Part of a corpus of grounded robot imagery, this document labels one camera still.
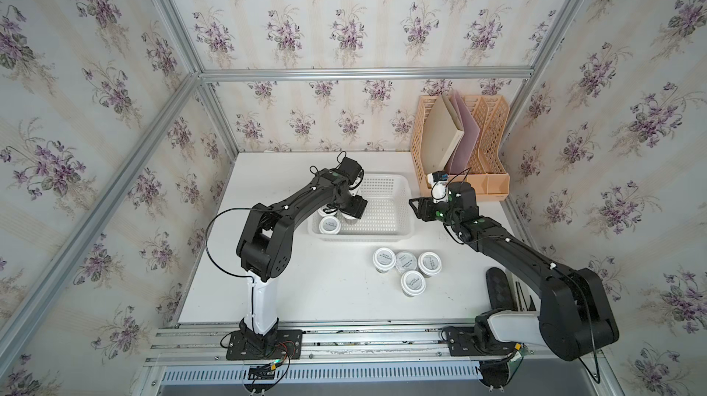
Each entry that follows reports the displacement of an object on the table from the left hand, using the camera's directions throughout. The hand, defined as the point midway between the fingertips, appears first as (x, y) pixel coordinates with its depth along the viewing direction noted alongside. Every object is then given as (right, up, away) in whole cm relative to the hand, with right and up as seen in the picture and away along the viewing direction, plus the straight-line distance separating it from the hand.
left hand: (354, 209), depth 93 cm
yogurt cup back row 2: (+9, -14, -11) cm, 20 cm away
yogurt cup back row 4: (+23, -15, -11) cm, 30 cm away
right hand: (+21, +4, -7) cm, 22 cm away
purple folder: (+40, +20, +7) cm, 45 cm away
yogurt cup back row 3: (+16, -15, -9) cm, 24 cm away
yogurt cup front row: (-9, +1, -18) cm, 20 cm away
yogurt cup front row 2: (-2, -3, -3) cm, 5 cm away
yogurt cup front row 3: (+17, -20, -15) cm, 30 cm away
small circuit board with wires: (-24, -40, -22) cm, 52 cm away
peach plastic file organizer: (+55, +14, +19) cm, 60 cm away
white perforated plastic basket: (+12, -3, +8) cm, 15 cm away
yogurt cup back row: (-8, -5, -3) cm, 10 cm away
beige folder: (+31, +27, +3) cm, 42 cm away
